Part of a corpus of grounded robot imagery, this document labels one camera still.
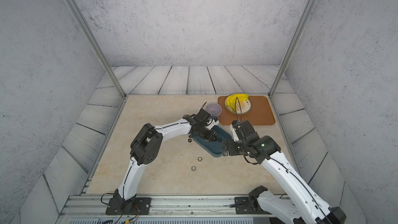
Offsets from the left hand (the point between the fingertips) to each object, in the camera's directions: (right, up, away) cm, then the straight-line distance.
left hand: (218, 140), depth 92 cm
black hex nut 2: (+1, 0, +4) cm, 4 cm away
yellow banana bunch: (+11, +25, +19) cm, 33 cm away
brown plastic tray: (+32, +16, +17) cm, 39 cm away
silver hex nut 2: (-14, -14, -7) cm, 21 cm away
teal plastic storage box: (-2, -4, -1) cm, 5 cm away
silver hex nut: (-11, -10, -3) cm, 15 cm away
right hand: (+4, +1, -19) cm, 19 cm away
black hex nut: (-17, -1, +4) cm, 18 cm away
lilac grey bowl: (-2, +18, +16) cm, 25 cm away
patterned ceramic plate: (+19, +19, +22) cm, 35 cm away
